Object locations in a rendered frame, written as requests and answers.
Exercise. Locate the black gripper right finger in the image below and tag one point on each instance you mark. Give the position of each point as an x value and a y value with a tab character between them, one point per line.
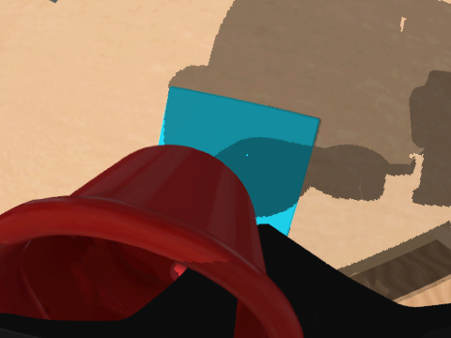
328	304

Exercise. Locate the red translucent cup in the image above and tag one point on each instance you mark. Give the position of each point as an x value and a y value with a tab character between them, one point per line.
106	250

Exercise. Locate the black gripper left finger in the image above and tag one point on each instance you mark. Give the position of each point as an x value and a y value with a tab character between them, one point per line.
193	306

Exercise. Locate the red marble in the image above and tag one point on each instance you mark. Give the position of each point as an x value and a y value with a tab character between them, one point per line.
176	270

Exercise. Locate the light brown wooden beam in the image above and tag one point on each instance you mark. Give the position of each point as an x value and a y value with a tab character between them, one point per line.
418	278

